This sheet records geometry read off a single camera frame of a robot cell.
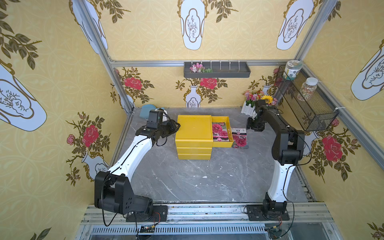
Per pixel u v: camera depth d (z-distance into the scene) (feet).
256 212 2.40
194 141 2.51
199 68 2.88
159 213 2.40
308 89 2.36
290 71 2.81
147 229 2.37
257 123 2.78
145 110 4.06
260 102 2.74
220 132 2.88
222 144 2.63
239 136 3.39
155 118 2.06
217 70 3.02
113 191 1.37
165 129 2.31
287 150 1.84
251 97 3.48
